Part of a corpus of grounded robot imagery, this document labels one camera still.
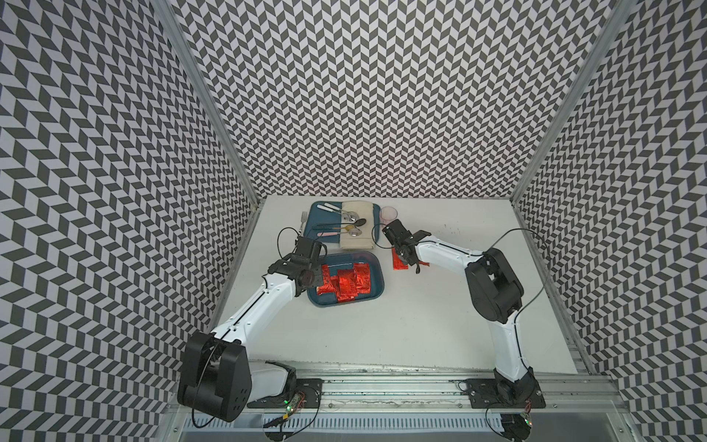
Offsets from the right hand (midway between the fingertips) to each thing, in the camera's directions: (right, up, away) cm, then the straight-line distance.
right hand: (417, 249), depth 98 cm
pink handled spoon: (-24, +5, +10) cm, 26 cm away
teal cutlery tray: (-36, +10, +14) cm, 40 cm away
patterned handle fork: (-44, +11, +14) cm, 48 cm away
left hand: (-37, -8, -13) cm, 40 cm away
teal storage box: (-25, -3, -7) cm, 26 cm away
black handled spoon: (-22, +9, +10) cm, 26 cm away
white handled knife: (-36, +16, +22) cm, 45 cm away
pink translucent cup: (-10, +13, +13) cm, 20 cm away
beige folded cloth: (-24, +4, +9) cm, 26 cm away
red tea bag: (-7, -5, +5) cm, 10 cm away
